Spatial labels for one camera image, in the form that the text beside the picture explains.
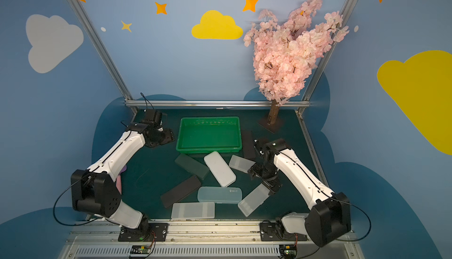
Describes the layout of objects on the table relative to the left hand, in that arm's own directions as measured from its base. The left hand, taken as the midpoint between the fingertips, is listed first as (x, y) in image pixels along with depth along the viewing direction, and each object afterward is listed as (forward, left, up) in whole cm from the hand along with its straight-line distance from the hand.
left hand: (168, 137), depth 88 cm
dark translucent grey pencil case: (-8, -12, -15) cm, 20 cm away
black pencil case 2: (-22, -7, -15) cm, 28 cm away
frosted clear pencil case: (-6, -38, -16) cm, 42 cm away
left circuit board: (-46, +5, -17) cm, 49 cm away
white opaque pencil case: (-10, -26, -15) cm, 32 cm away
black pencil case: (+9, -43, -19) cm, 48 cm away
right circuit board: (-45, -57, -18) cm, 75 cm away
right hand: (-21, -45, -3) cm, 50 cm away
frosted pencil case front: (-31, -14, -15) cm, 37 cm away
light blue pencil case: (-23, -29, -15) cm, 40 cm away
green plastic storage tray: (+15, -14, -18) cm, 27 cm away
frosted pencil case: (-25, -44, -14) cm, 52 cm away
